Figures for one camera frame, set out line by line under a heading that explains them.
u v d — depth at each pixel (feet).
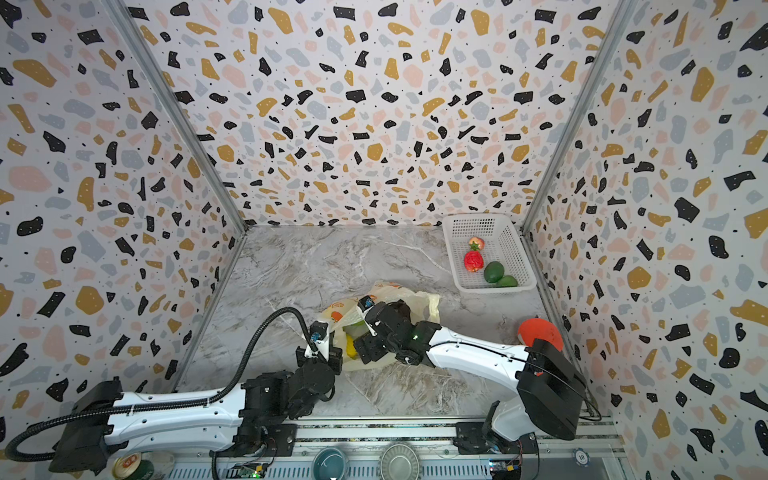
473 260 3.40
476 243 3.69
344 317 2.45
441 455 2.40
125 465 2.02
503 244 3.71
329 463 2.29
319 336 1.99
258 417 1.73
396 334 1.98
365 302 2.35
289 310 1.75
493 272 3.37
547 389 1.38
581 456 2.37
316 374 1.79
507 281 3.28
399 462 2.33
